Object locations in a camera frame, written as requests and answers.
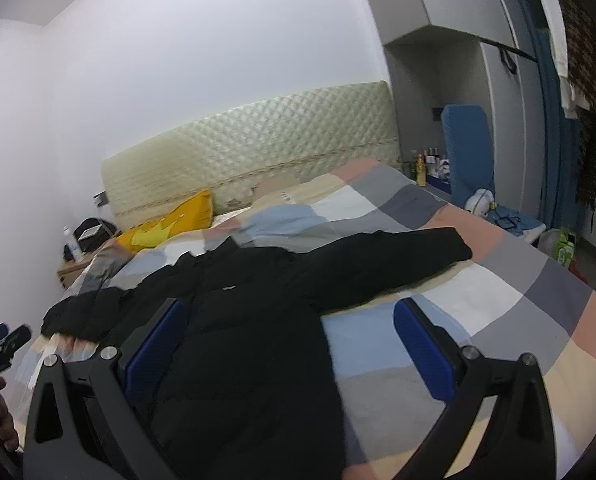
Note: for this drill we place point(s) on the black puffer jacket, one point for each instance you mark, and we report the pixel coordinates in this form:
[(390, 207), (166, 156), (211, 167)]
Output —
[(250, 392)]

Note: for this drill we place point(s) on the cream quilted headboard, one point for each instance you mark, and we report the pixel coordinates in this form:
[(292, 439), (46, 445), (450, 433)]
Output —
[(302, 135)]

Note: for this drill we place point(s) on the black bag on nightstand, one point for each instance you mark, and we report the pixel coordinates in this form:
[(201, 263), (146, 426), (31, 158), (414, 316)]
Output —
[(92, 233)]

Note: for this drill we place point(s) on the hanging clothes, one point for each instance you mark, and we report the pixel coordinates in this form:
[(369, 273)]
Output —
[(572, 31)]

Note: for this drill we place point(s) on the blue chair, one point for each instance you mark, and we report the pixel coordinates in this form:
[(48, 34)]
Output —
[(472, 177)]

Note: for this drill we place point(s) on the wall socket panel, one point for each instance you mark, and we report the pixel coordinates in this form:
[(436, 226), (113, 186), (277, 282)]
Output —
[(101, 199)]

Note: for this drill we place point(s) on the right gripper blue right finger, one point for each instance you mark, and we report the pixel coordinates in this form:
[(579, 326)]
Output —
[(439, 360)]

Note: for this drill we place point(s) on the yellow pillow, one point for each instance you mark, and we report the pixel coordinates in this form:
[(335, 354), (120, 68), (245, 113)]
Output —
[(194, 214)]

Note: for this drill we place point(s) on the wooden nightstand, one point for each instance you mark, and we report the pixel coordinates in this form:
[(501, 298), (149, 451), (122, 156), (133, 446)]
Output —
[(70, 271)]

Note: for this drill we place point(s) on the grey wardrobe cabinet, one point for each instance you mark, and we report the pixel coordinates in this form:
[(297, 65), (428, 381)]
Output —
[(441, 52)]

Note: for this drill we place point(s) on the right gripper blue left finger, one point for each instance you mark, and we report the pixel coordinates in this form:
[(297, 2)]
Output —
[(145, 356)]

